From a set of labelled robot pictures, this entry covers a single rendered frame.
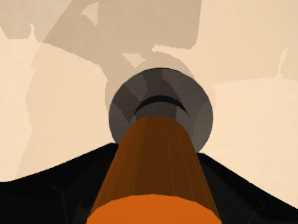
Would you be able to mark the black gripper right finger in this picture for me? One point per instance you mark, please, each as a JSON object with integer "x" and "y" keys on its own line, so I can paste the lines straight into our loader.
{"x": 240, "y": 202}

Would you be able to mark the orange knob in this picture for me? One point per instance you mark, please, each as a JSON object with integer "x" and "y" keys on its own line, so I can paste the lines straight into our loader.
{"x": 155, "y": 178}

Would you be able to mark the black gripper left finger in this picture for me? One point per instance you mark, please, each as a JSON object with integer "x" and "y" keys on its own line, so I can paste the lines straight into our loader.
{"x": 63, "y": 194}

